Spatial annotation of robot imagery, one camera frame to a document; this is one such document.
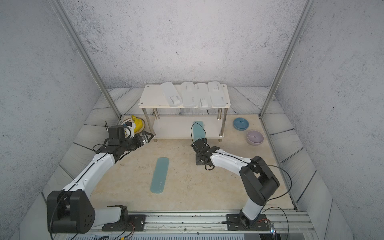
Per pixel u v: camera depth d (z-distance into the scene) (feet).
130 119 3.84
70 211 1.32
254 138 3.39
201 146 2.32
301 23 2.47
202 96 2.68
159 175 2.96
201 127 3.43
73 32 2.55
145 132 2.49
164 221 2.44
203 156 2.20
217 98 2.65
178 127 3.44
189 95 2.72
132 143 2.37
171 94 2.72
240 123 3.68
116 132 2.12
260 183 1.48
